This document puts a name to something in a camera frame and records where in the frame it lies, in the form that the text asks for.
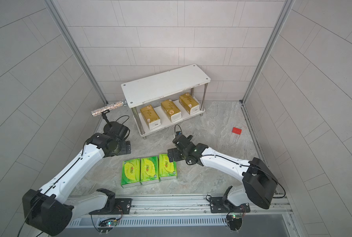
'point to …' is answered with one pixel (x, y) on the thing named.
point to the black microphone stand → (110, 127)
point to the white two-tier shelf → (163, 86)
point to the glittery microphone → (122, 102)
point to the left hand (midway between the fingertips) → (123, 148)
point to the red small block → (237, 131)
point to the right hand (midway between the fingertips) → (174, 154)
